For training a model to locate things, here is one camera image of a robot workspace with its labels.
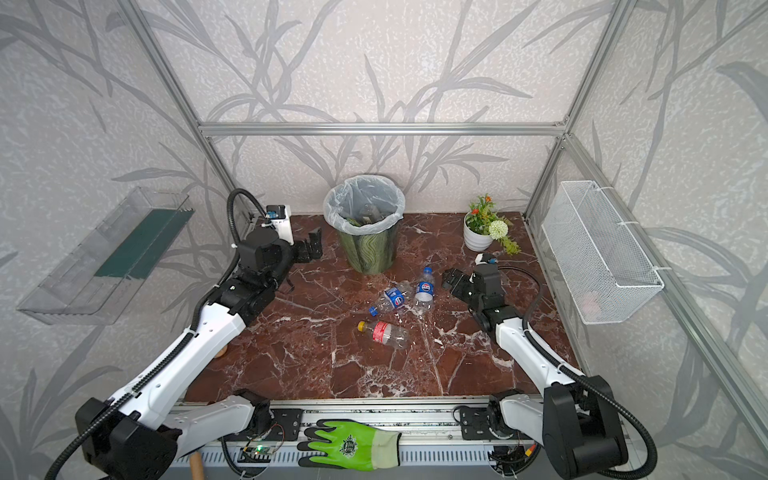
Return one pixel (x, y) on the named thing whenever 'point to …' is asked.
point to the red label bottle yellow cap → (386, 333)
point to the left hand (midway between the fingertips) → (308, 219)
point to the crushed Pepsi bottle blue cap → (400, 297)
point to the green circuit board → (259, 450)
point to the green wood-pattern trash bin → (371, 254)
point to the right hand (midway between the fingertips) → (454, 269)
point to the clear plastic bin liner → (363, 204)
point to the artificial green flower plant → (484, 219)
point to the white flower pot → (475, 241)
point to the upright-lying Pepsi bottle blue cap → (425, 292)
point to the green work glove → (349, 445)
